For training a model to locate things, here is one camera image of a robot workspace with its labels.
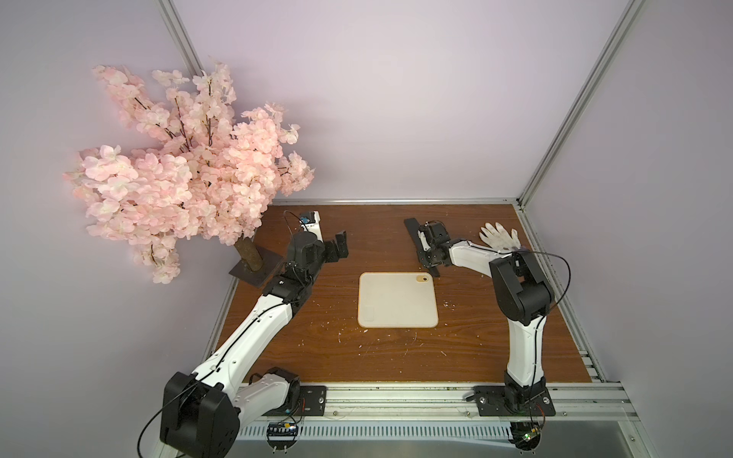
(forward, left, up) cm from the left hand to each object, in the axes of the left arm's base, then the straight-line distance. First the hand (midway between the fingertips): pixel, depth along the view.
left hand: (332, 232), depth 79 cm
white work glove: (+17, -60, -24) cm, 66 cm away
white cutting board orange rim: (-8, -20, -25) cm, 33 cm away
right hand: (+11, -33, -23) cm, 42 cm away
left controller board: (-45, +12, -29) cm, 55 cm away
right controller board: (-44, -50, -26) cm, 72 cm away
